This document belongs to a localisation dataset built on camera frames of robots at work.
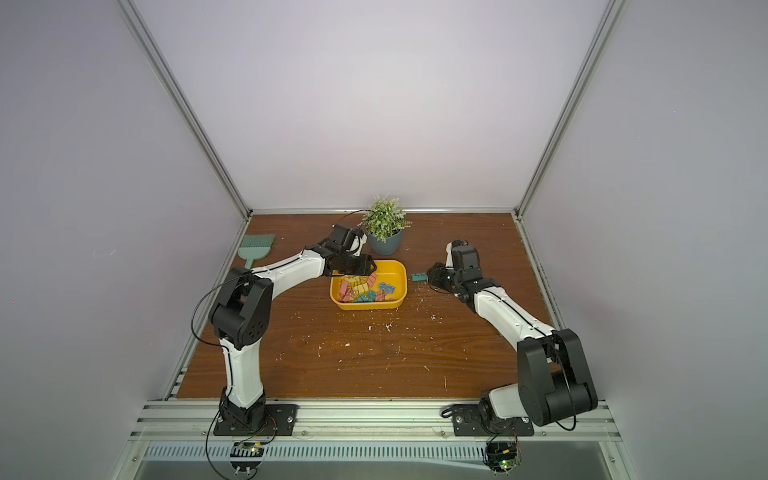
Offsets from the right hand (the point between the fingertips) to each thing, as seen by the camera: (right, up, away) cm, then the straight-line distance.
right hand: (434, 266), depth 89 cm
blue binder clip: (-14, -8, +7) cm, 18 cm away
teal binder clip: (-4, -5, +9) cm, 11 cm away
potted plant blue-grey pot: (-16, +14, +6) cm, 22 cm away
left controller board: (-49, -43, -17) cm, 67 cm away
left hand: (-19, 0, +8) cm, 20 cm away
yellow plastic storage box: (-13, -3, +11) cm, 18 cm away
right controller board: (+13, -43, -20) cm, 49 cm away
